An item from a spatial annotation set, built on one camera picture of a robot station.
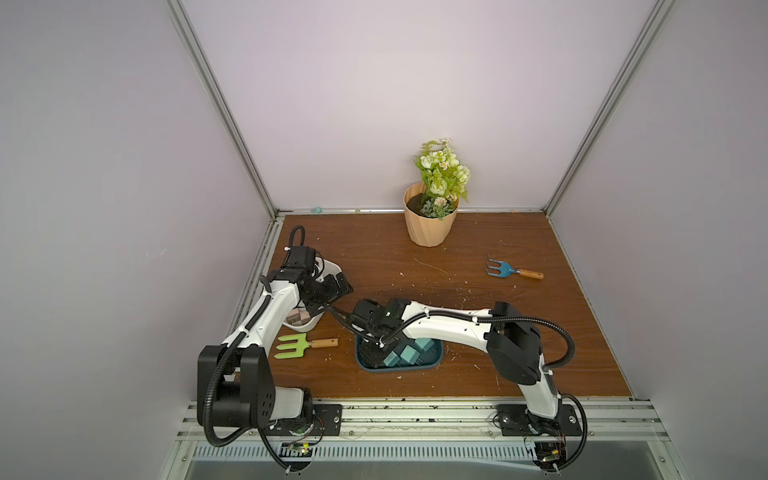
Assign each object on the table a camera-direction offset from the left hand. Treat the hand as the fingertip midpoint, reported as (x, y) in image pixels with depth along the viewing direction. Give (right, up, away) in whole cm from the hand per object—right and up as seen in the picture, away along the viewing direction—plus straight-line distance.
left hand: (345, 292), depth 85 cm
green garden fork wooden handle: (-13, -15, +1) cm, 20 cm away
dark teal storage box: (+24, -18, -4) cm, 30 cm away
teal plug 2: (+19, -17, -4) cm, 25 cm away
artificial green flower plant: (+30, +34, +7) cm, 46 cm away
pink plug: (-15, -9, +5) cm, 18 cm away
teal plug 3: (+13, -18, -5) cm, 23 cm away
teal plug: (+23, -14, -2) cm, 27 cm away
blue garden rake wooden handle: (+54, +4, +18) cm, 57 cm away
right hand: (+7, -16, -5) cm, 19 cm away
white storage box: (-5, +8, -11) cm, 14 cm away
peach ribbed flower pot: (+24, +19, +15) cm, 34 cm away
